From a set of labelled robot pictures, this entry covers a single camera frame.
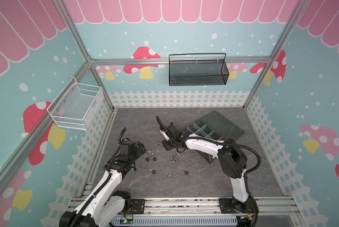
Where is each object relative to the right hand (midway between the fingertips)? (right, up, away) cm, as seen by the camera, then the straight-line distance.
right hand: (166, 141), depth 92 cm
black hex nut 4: (+13, -18, -5) cm, 23 cm away
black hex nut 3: (-7, -18, -5) cm, 20 cm away
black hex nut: (-12, -11, 0) cm, 17 cm away
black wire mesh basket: (+23, +49, +6) cm, 55 cm away
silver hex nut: (-13, -15, -4) cm, 20 cm away
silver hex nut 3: (+5, -13, -2) cm, 14 cm away
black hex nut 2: (-7, -11, 0) cm, 14 cm away
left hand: (-16, -5, -7) cm, 18 cm away
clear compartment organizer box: (+38, +10, +20) cm, 44 cm away
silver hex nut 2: (+2, -20, -7) cm, 21 cm away
